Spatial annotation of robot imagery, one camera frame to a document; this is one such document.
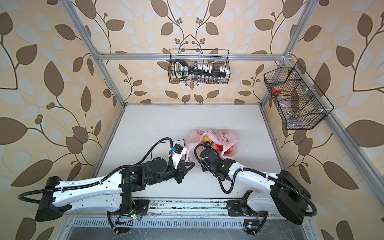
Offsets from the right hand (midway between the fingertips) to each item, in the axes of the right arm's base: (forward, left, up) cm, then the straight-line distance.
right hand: (205, 161), depth 85 cm
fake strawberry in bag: (+7, -16, -2) cm, 17 cm away
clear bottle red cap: (+32, -45, +23) cm, 60 cm away
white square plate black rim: (-5, +20, +23) cm, 31 cm away
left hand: (-11, +5, +19) cm, 22 cm away
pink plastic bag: (+5, -11, +14) cm, 19 cm away
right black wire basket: (+17, -48, +29) cm, 59 cm away
